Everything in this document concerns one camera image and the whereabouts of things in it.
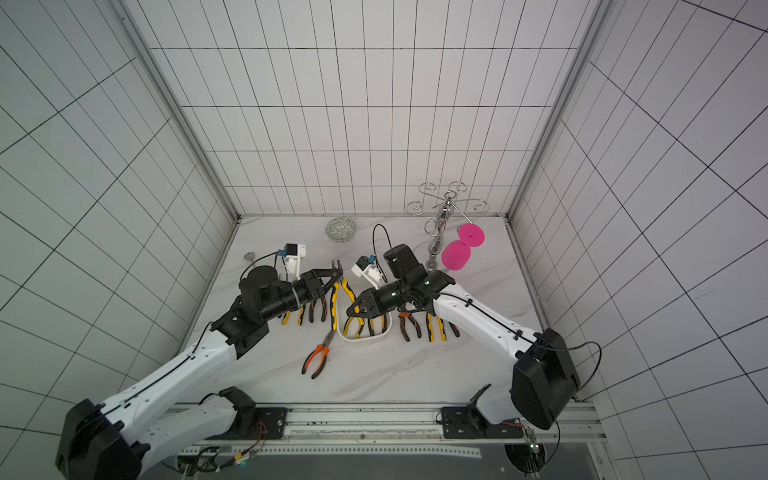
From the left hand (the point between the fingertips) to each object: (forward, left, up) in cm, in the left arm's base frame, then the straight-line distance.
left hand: (338, 279), depth 73 cm
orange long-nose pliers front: (-9, +6, -23) cm, 26 cm away
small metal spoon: (+24, +38, -24) cm, 51 cm away
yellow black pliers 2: (-5, 0, +1) cm, 5 cm away
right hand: (-9, -2, -3) cm, 10 cm away
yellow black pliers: (-11, +9, +4) cm, 15 cm away
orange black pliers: (-3, -33, -23) cm, 41 cm away
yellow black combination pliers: (-3, -26, -24) cm, 35 cm away
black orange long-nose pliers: (+1, -19, -23) cm, 30 cm away
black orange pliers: (+2, +8, -23) cm, 24 cm away
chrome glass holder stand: (+22, -29, +5) cm, 37 cm away
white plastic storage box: (-3, -3, -23) cm, 24 cm away
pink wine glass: (+16, -34, -11) cm, 39 cm away
